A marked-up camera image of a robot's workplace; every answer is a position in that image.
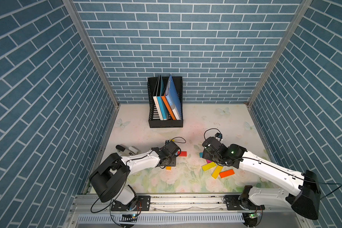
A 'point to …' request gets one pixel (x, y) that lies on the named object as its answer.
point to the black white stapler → (131, 150)
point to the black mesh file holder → (154, 119)
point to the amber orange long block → (168, 168)
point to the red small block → (183, 153)
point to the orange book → (168, 108)
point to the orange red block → (226, 173)
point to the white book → (155, 96)
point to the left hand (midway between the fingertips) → (175, 162)
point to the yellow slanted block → (216, 171)
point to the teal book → (163, 110)
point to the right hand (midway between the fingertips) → (206, 154)
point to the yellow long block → (172, 140)
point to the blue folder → (173, 98)
